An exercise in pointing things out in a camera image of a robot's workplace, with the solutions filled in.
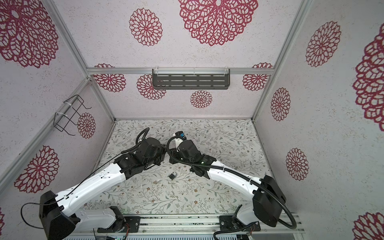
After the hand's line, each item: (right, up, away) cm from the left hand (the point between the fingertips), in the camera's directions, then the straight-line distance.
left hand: (169, 148), depth 76 cm
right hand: (-1, 0, -2) cm, 2 cm away
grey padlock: (0, -18, +13) cm, 22 cm away
